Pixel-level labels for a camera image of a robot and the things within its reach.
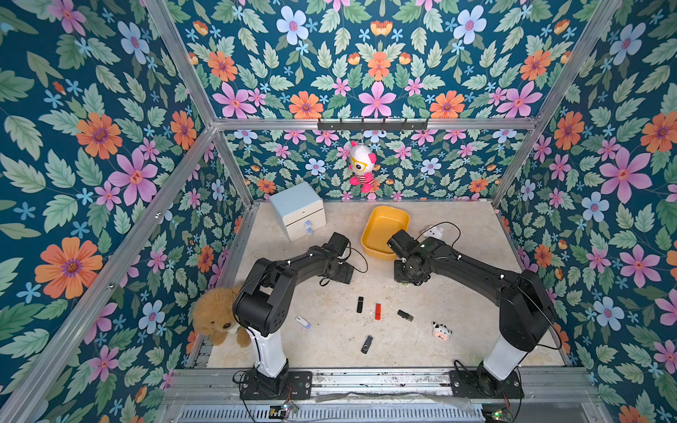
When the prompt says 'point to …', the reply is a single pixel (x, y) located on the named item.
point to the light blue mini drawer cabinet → (301, 210)
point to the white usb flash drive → (302, 322)
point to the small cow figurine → (441, 331)
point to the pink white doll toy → (363, 166)
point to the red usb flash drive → (378, 312)
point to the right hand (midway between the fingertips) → (401, 275)
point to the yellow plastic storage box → (383, 223)
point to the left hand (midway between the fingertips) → (341, 271)
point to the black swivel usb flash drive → (367, 345)
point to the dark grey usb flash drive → (405, 315)
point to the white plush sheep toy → (435, 232)
